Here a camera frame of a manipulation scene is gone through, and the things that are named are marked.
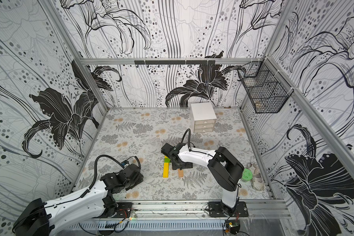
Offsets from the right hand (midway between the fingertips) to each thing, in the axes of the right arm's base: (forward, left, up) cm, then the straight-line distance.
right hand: (183, 164), depth 89 cm
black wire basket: (+36, -51, +29) cm, 69 cm away
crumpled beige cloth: (-12, -40, +3) cm, 42 cm away
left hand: (-10, +23, -1) cm, 25 cm away
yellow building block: (-4, +9, +19) cm, 21 cm away
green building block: (+3, +10, 0) cm, 11 cm away
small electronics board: (-30, -25, -2) cm, 39 cm away
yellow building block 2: (-4, +10, +1) cm, 11 cm away
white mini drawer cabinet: (+27, -14, +13) cm, 33 cm away
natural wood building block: (-6, +2, +1) cm, 6 cm away
